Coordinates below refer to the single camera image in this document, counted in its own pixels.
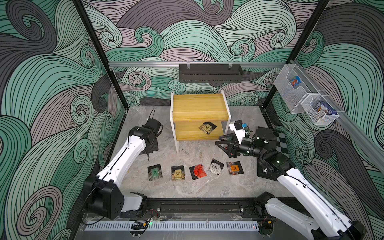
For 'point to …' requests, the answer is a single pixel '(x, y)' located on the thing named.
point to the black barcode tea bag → (154, 172)
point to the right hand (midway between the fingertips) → (219, 140)
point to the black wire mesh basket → (210, 73)
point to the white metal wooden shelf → (188, 112)
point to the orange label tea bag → (234, 168)
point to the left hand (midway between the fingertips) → (149, 147)
